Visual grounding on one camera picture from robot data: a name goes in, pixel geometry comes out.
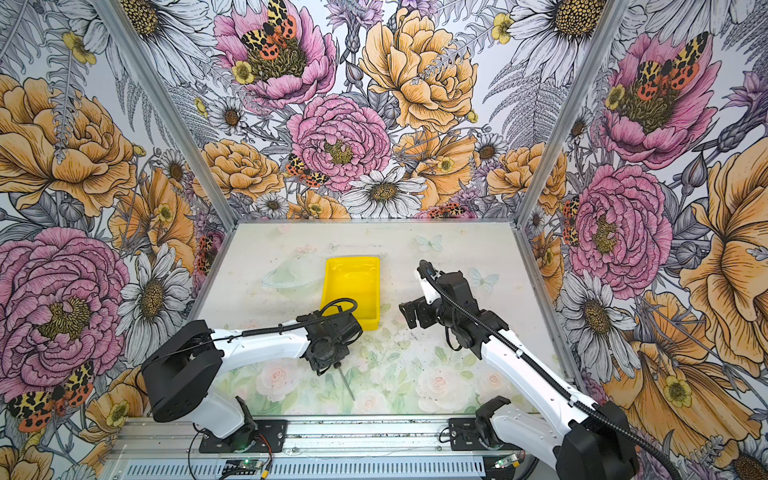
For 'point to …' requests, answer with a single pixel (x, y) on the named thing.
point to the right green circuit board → (510, 460)
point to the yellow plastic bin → (356, 278)
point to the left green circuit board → (241, 467)
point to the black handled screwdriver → (337, 365)
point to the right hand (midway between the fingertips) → (417, 309)
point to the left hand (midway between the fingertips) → (333, 362)
